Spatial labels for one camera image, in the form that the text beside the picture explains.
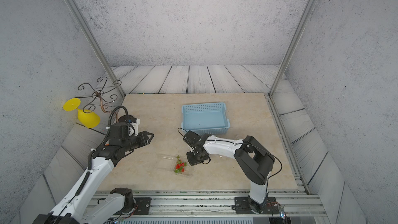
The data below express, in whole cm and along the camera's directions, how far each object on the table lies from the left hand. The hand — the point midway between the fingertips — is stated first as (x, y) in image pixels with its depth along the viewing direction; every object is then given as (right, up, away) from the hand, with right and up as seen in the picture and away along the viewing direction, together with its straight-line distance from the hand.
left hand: (153, 135), depth 80 cm
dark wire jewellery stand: (-22, +18, -5) cm, 28 cm away
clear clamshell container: (+11, -16, +3) cm, 20 cm away
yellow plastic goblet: (-32, +9, -3) cm, 33 cm away
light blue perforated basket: (+27, +6, +28) cm, 39 cm away
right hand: (+20, -16, +5) cm, 26 cm away
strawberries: (+13, -17, +2) cm, 21 cm away
